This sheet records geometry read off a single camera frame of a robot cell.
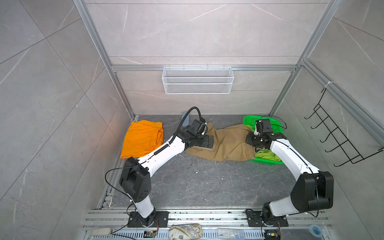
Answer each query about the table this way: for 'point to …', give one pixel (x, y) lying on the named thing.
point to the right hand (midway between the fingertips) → (247, 137)
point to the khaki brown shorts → (229, 144)
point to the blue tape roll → (315, 230)
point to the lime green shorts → (264, 153)
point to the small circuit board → (149, 234)
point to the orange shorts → (143, 136)
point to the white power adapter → (102, 231)
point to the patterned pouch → (185, 231)
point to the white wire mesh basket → (197, 80)
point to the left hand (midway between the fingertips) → (207, 137)
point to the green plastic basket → (276, 126)
